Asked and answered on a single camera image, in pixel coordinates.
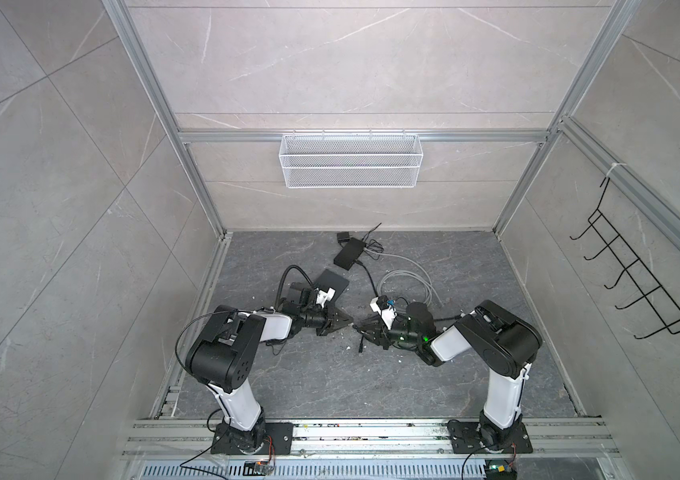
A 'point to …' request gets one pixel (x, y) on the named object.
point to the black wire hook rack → (674, 318)
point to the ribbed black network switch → (349, 253)
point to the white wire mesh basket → (350, 161)
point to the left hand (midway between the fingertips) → (353, 316)
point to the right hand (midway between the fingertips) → (361, 324)
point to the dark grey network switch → (328, 280)
